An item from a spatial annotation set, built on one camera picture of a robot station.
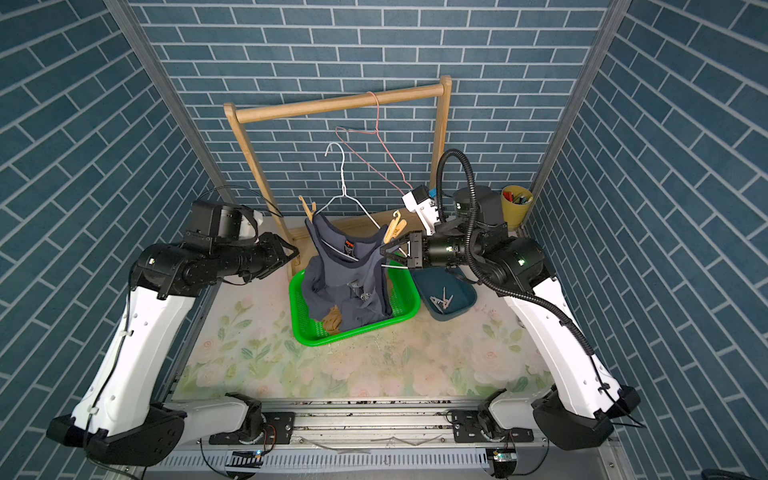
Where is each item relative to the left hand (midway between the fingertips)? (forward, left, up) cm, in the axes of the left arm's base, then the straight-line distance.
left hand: (305, 253), depth 65 cm
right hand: (-6, -18, +8) cm, 21 cm away
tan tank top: (0, -1, -32) cm, 32 cm away
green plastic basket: (+8, -24, -34) cm, 42 cm away
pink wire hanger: (+49, -15, -2) cm, 52 cm away
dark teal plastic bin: (+14, -32, -33) cm, 49 cm away
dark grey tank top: (-1, -8, -6) cm, 11 cm away
